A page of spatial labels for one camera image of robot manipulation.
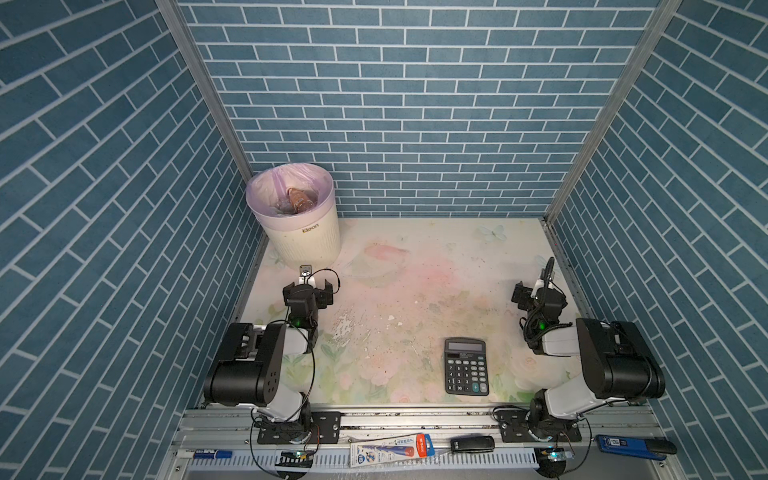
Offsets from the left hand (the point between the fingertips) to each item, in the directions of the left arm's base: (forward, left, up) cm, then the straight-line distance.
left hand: (311, 280), depth 93 cm
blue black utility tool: (-45, -89, -6) cm, 100 cm away
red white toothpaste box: (-44, -25, -5) cm, 51 cm away
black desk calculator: (-26, -46, -5) cm, 53 cm away
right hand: (-3, -71, +2) cm, 72 cm away
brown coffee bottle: (+18, +2, +18) cm, 25 cm away
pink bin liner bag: (+25, +15, +16) cm, 33 cm away
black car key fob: (-44, -44, -2) cm, 62 cm away
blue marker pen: (-44, +17, -6) cm, 48 cm away
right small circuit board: (-46, -65, -7) cm, 80 cm away
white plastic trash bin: (+8, +1, +12) cm, 14 cm away
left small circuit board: (-45, -2, -10) cm, 46 cm away
